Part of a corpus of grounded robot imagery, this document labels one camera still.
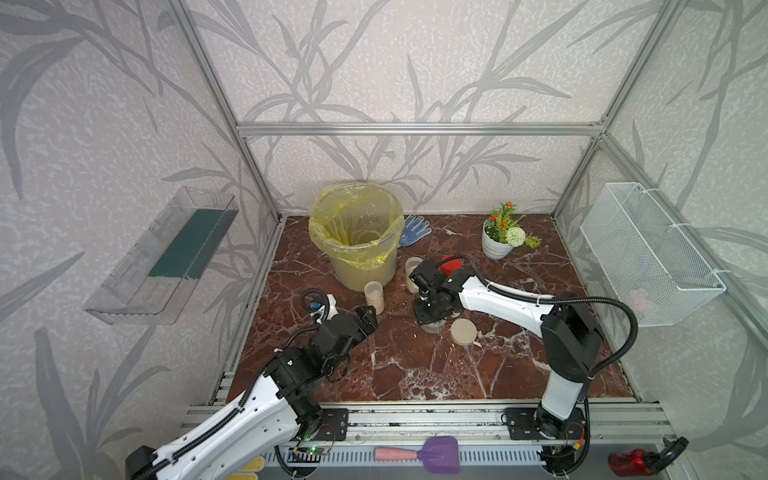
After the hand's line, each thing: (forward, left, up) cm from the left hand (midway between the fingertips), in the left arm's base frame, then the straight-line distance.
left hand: (369, 320), depth 76 cm
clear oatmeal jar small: (+13, 0, -7) cm, 15 cm away
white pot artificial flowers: (+31, -41, -1) cm, 51 cm away
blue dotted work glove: (+45, -14, -15) cm, 50 cm away
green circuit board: (-26, +12, -15) cm, 32 cm away
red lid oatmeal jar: (+14, -21, +5) cm, 26 cm away
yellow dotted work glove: (-30, +26, -15) cm, 43 cm away
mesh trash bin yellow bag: (+35, +6, -3) cm, 35 cm away
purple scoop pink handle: (-27, -17, -14) cm, 35 cm away
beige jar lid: (+3, -27, -14) cm, 31 cm away
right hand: (+6, -13, -9) cm, 17 cm away
